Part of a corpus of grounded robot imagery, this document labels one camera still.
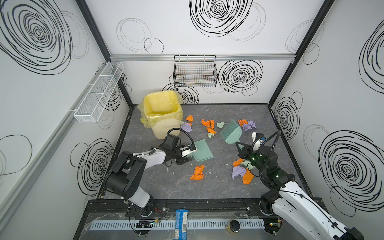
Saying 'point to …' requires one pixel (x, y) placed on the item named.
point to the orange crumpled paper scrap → (189, 118)
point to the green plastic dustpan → (203, 152)
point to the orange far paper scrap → (241, 122)
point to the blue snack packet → (181, 224)
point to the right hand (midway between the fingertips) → (234, 144)
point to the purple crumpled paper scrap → (186, 127)
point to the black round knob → (234, 225)
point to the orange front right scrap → (247, 177)
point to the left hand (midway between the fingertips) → (190, 153)
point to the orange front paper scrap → (198, 172)
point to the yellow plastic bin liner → (160, 105)
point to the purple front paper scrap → (238, 170)
